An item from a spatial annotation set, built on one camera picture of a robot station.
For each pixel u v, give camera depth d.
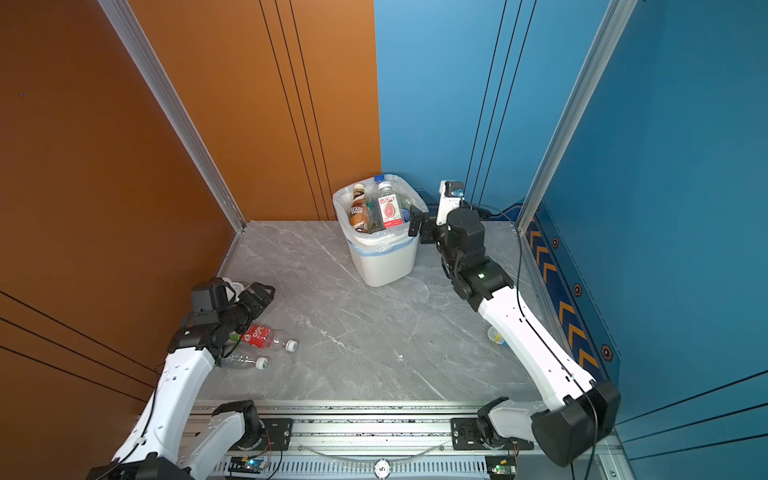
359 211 0.86
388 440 0.74
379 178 0.92
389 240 0.80
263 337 0.85
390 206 0.84
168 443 0.42
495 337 0.87
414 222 0.62
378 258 0.87
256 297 0.72
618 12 0.70
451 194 0.57
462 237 0.48
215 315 0.60
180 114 0.87
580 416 0.37
